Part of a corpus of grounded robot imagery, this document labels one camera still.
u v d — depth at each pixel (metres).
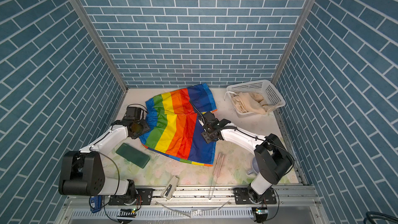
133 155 0.88
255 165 0.78
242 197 0.73
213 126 0.66
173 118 0.99
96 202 0.70
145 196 0.74
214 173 0.79
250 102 0.97
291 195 0.76
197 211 0.71
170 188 0.75
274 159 0.45
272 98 1.11
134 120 0.69
